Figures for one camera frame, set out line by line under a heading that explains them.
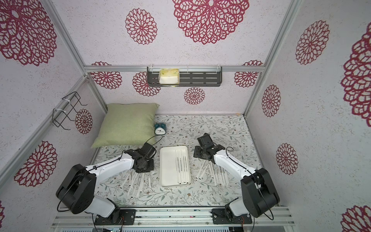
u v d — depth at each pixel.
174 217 0.75
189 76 0.92
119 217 0.70
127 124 0.97
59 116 0.73
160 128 1.04
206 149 0.66
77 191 0.43
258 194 0.43
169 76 0.90
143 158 0.66
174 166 0.92
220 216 0.73
